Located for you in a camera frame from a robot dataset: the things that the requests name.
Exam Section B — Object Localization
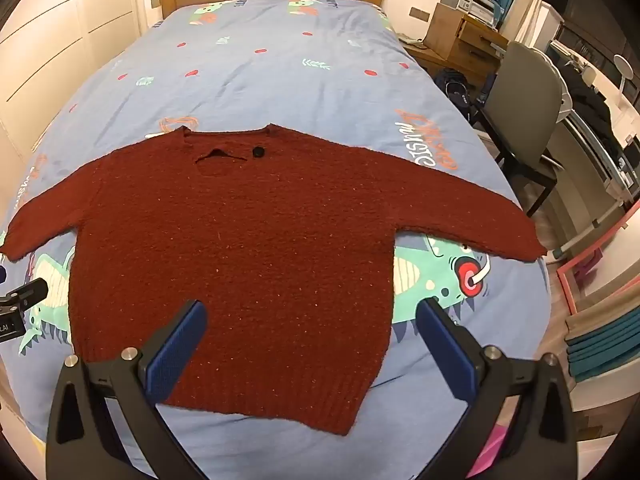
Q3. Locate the white wardrobe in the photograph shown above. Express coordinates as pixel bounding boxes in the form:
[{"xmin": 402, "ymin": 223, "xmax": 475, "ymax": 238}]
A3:
[{"xmin": 0, "ymin": 0, "xmax": 166, "ymax": 171}]

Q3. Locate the white round desk lamp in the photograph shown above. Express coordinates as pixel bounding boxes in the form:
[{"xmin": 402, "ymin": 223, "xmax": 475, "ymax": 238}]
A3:
[{"xmin": 612, "ymin": 54, "xmax": 636, "ymax": 96}]

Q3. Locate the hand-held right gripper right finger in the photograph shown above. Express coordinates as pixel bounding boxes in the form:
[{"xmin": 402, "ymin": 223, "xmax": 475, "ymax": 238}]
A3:
[{"xmin": 417, "ymin": 297, "xmax": 588, "ymax": 480}]

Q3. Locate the black clothing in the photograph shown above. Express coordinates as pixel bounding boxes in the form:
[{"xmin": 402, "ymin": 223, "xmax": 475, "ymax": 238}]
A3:
[{"xmin": 560, "ymin": 62, "xmax": 613, "ymax": 151}]

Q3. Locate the wooden cabinet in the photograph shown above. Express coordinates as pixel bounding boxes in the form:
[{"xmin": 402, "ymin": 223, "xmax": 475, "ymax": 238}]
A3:
[{"xmin": 400, "ymin": 2, "xmax": 508, "ymax": 91}]

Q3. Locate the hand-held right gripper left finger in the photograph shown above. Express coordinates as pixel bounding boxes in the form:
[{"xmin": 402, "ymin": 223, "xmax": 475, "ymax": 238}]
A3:
[{"xmin": 46, "ymin": 300, "xmax": 208, "ymax": 480}]

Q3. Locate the blue printed bedsheet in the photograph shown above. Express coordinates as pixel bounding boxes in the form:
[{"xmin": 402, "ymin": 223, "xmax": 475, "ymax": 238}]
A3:
[{"xmin": 0, "ymin": 0, "xmax": 551, "ymax": 480}]

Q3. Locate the grey chair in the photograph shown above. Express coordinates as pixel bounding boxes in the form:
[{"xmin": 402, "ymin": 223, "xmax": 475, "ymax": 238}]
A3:
[{"xmin": 472, "ymin": 40, "xmax": 568, "ymax": 218}]

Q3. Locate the black bag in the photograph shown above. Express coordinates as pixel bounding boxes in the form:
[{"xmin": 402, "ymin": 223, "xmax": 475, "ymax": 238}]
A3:
[{"xmin": 432, "ymin": 67, "xmax": 496, "ymax": 126}]

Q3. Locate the pink frame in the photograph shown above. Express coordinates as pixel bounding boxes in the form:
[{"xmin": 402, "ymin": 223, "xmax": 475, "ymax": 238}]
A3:
[{"xmin": 556, "ymin": 220, "xmax": 631, "ymax": 316}]

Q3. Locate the pink item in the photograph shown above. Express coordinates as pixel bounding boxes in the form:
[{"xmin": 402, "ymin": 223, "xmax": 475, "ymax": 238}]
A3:
[{"xmin": 475, "ymin": 425, "xmax": 508, "ymax": 468}]

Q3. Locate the white desk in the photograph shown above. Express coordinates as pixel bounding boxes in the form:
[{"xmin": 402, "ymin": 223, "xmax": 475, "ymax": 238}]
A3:
[{"xmin": 545, "ymin": 10, "xmax": 640, "ymax": 261}]

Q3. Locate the white printer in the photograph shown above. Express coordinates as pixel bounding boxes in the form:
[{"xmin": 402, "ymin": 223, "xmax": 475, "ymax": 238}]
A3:
[{"xmin": 441, "ymin": 0, "xmax": 503, "ymax": 26}]

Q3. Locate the stack of folded teal cloths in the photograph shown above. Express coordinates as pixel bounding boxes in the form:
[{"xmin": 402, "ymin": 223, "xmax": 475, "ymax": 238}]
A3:
[{"xmin": 565, "ymin": 305, "xmax": 640, "ymax": 383}]

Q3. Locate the dark red knit sweater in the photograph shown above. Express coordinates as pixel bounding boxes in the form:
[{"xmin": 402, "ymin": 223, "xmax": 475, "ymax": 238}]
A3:
[{"xmin": 0, "ymin": 124, "xmax": 547, "ymax": 437}]

